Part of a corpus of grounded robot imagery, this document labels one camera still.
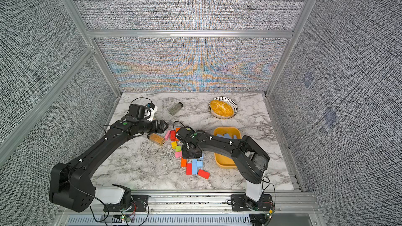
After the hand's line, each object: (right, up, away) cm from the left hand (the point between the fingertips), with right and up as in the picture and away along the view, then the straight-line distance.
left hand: (163, 123), depth 84 cm
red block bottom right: (+22, -26, -2) cm, 34 cm away
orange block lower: (+11, -22, +2) cm, 24 cm away
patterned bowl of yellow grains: (+35, +8, +19) cm, 40 cm away
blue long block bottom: (+17, -23, 0) cm, 29 cm away
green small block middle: (+7, -15, +6) cm, 18 cm away
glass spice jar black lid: (+3, +8, +22) cm, 24 cm away
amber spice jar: (-6, -10, +8) cm, 14 cm away
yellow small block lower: (+4, -13, +8) cm, 16 cm away
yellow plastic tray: (+33, -22, +5) cm, 39 cm away
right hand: (+12, -16, +1) cm, 20 cm away
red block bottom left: (+14, -25, 0) cm, 28 cm away
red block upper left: (+3, -8, +10) cm, 13 cm away
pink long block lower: (+7, -18, +4) cm, 20 cm away
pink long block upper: (0, -8, +11) cm, 14 cm away
